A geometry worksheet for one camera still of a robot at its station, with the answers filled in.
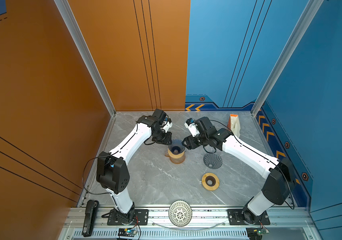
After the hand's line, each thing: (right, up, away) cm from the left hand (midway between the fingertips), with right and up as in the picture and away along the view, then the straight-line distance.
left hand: (169, 140), depth 85 cm
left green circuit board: (-20, -42, -14) cm, 49 cm away
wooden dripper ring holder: (+3, -9, 0) cm, 10 cm away
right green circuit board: (+40, -41, -15) cm, 60 cm away
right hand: (+9, 0, -3) cm, 10 cm away
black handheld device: (-38, -35, -13) cm, 53 cm away
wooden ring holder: (+23, -24, 0) cm, 33 cm away
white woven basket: (+6, -35, -11) cm, 37 cm away
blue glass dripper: (+4, -4, +2) cm, 6 cm away
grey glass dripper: (+26, -13, +5) cm, 29 cm away
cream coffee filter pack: (+43, +9, +16) cm, 46 cm away
